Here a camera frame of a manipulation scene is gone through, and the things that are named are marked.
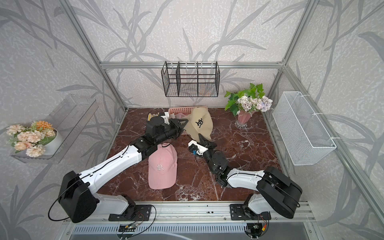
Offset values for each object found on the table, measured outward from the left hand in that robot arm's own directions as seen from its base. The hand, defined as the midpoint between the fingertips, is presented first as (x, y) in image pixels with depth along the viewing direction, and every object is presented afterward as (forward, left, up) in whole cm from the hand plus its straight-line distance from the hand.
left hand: (190, 122), depth 73 cm
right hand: (-2, -6, -6) cm, 9 cm away
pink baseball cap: (-13, +15, -22) cm, 30 cm away
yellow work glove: (+28, +33, -28) cm, 52 cm away
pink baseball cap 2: (+25, +9, -25) cm, 37 cm away
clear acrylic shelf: (+7, +59, 0) cm, 59 cm away
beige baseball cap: (+2, -5, -3) cm, 6 cm away
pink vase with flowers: (+15, -30, -1) cm, 34 cm away
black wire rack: (+44, +2, -6) cm, 44 cm away
